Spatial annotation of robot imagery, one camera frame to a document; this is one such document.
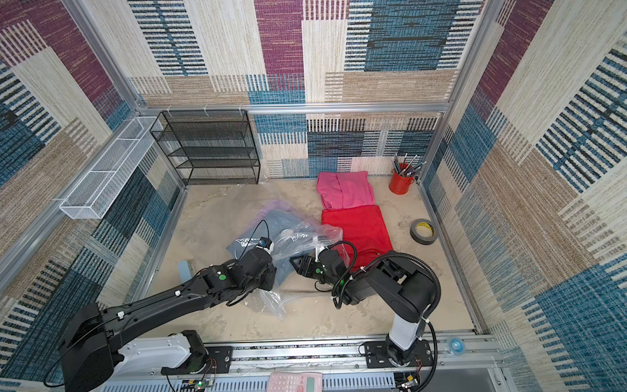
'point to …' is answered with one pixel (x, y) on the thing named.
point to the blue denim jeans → (288, 234)
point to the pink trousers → (344, 189)
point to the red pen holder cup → (399, 184)
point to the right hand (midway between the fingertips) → (297, 263)
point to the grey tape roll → (422, 240)
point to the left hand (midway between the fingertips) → (275, 271)
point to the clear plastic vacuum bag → (320, 234)
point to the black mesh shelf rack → (210, 147)
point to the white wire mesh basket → (91, 198)
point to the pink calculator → (286, 381)
